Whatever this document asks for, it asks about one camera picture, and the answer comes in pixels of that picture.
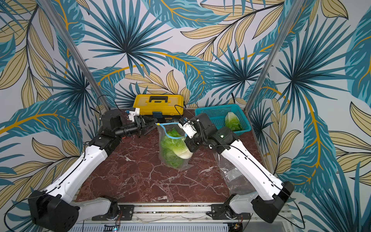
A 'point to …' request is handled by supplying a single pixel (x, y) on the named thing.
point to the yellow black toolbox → (161, 108)
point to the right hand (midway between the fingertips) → (187, 139)
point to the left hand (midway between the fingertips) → (155, 124)
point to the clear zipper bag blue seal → (163, 128)
